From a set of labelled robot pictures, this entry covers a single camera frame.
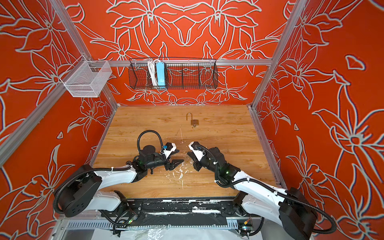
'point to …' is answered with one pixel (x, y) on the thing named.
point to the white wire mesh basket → (87, 79)
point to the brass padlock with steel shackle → (193, 121)
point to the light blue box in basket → (160, 75)
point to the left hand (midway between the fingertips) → (180, 154)
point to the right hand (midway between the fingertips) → (186, 153)
